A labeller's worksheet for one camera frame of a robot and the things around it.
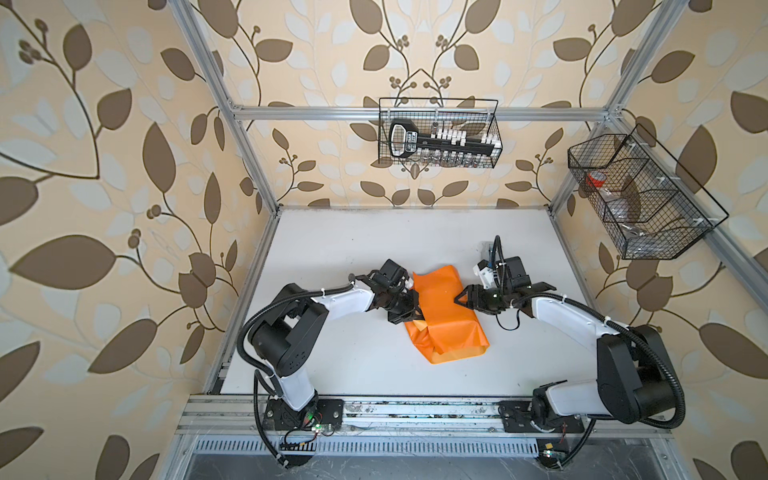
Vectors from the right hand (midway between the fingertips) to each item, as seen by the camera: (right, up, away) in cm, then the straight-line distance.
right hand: (463, 304), depth 87 cm
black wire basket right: (+43, +28, -14) cm, 53 cm away
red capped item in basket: (+40, +38, +2) cm, 55 cm away
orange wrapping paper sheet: (-6, -6, -6) cm, 10 cm away
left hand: (-10, -3, -2) cm, 11 cm away
